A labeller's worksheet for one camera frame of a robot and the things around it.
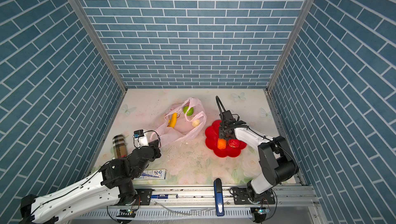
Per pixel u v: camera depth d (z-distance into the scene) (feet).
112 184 1.63
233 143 2.84
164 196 2.42
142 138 2.09
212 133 3.13
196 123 3.14
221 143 2.83
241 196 2.42
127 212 2.37
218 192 2.37
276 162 1.48
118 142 2.92
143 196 2.45
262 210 2.34
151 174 2.59
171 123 3.16
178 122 3.31
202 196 2.47
